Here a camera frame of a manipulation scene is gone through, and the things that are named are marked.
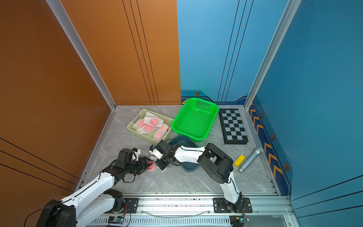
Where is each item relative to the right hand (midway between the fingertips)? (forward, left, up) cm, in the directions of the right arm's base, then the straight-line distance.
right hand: (159, 163), depth 88 cm
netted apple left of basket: (+28, +18, +6) cm, 33 cm away
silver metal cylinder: (+2, -57, +1) cm, 57 cm away
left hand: (-1, +3, +4) cm, 5 cm away
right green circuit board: (-29, -43, -3) cm, 52 cm away
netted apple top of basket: (+26, +6, +12) cm, 29 cm away
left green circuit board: (-29, +19, -3) cm, 35 cm away
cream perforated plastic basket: (+24, +8, +7) cm, 26 cm away
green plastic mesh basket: (+35, -24, 0) cm, 43 cm away
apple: (-4, +3, +7) cm, 8 cm away
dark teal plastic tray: (+14, -15, +4) cm, 21 cm away
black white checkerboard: (+27, -51, +2) cm, 58 cm away
